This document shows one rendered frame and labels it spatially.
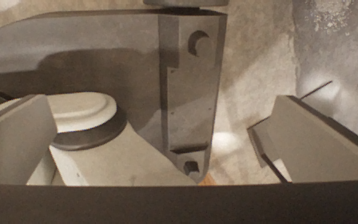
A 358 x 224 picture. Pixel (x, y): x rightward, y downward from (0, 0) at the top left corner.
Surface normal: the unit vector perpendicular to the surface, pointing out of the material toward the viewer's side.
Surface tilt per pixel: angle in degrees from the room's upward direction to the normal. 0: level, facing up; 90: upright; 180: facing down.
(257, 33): 0
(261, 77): 0
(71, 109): 90
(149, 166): 90
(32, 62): 0
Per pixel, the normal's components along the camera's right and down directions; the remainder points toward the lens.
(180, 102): 0.22, 0.50
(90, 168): 0.01, -0.85
